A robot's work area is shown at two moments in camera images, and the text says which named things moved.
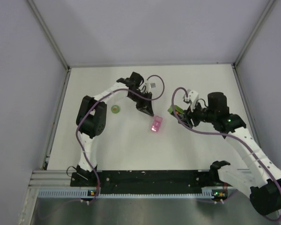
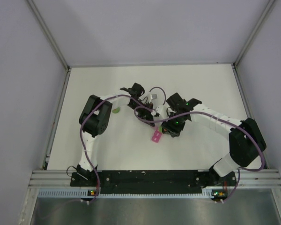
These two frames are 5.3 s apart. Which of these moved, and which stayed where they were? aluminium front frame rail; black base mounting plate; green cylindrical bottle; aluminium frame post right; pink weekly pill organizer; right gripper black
Moved: pink weekly pill organizer; right gripper black
Stayed: green cylindrical bottle; black base mounting plate; aluminium frame post right; aluminium front frame rail
